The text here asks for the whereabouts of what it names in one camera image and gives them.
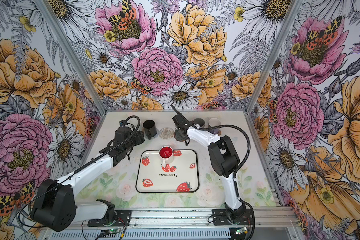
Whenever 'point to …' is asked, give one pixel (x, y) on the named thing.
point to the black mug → (150, 129)
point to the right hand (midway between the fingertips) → (183, 138)
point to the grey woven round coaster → (156, 136)
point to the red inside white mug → (166, 153)
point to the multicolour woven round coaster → (166, 133)
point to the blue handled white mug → (180, 135)
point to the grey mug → (199, 121)
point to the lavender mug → (214, 122)
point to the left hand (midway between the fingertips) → (138, 137)
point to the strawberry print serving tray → (180, 175)
